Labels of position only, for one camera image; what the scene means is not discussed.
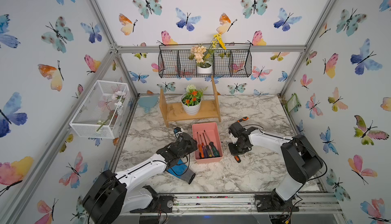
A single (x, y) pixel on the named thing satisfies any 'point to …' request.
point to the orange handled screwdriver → (200, 151)
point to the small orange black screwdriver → (244, 118)
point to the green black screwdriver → (214, 150)
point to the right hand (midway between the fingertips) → (233, 151)
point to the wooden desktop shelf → (173, 111)
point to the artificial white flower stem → (118, 96)
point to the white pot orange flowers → (191, 100)
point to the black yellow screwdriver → (208, 151)
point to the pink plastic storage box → (212, 129)
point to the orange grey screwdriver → (237, 159)
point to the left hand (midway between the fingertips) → (197, 142)
